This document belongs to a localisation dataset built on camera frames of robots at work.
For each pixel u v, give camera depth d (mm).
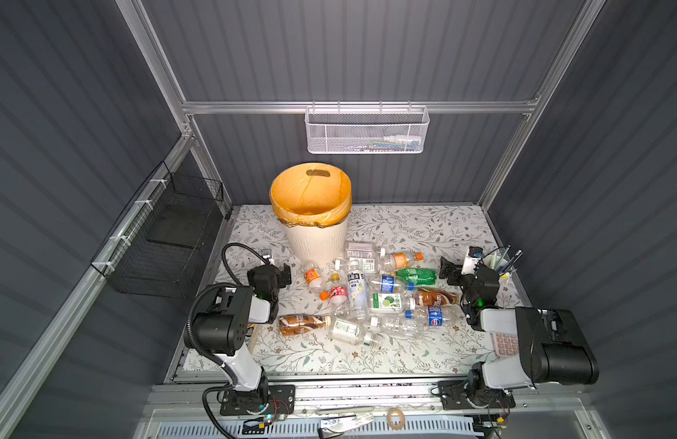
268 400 720
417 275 937
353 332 805
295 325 822
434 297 871
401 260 980
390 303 882
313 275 934
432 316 848
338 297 902
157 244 736
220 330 476
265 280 739
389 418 708
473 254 781
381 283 909
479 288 732
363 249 1016
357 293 867
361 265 963
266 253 841
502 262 908
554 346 449
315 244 909
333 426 682
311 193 1012
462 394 736
